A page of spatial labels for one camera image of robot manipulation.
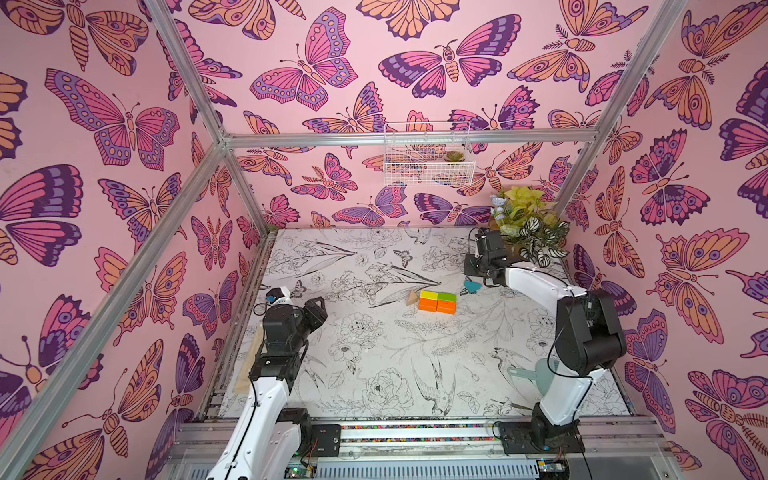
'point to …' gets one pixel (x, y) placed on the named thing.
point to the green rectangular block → (447, 297)
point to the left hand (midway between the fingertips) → (320, 299)
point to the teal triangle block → (472, 286)
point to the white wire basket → (428, 165)
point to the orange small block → (425, 304)
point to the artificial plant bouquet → (527, 220)
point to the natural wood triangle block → (412, 298)
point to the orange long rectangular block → (446, 307)
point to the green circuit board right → (551, 466)
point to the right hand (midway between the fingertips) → (474, 260)
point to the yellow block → (429, 295)
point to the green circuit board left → (298, 472)
